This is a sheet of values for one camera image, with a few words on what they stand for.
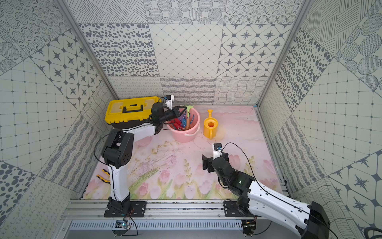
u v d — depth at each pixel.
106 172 0.85
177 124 0.95
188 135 0.86
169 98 0.86
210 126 0.95
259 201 0.50
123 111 0.94
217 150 0.66
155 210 0.75
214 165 0.58
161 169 0.88
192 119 0.98
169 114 0.84
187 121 0.94
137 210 0.73
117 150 0.55
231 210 0.73
